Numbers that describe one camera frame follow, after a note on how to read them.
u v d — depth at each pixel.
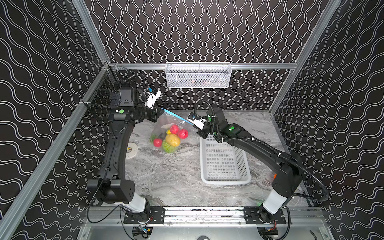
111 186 0.40
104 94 0.88
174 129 0.86
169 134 0.85
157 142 0.89
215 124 0.60
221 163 0.92
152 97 0.59
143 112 0.60
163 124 0.85
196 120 0.66
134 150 0.98
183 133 0.82
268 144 0.50
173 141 0.83
